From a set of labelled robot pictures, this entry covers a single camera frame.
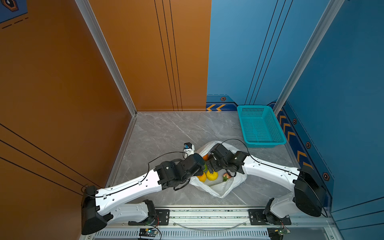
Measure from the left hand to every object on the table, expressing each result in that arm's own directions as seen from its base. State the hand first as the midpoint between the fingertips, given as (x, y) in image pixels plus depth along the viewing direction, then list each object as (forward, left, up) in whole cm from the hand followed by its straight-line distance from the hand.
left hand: (203, 163), depth 72 cm
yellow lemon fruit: (-1, -6, -14) cm, 15 cm away
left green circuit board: (-26, +26, -20) cm, 42 cm away
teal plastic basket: (+40, -44, -18) cm, 62 cm away
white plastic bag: (-7, -8, -11) cm, 16 cm away
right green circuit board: (-25, -38, -18) cm, 49 cm away
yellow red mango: (-2, 0, -14) cm, 14 cm away
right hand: (+6, -6, -10) cm, 13 cm away
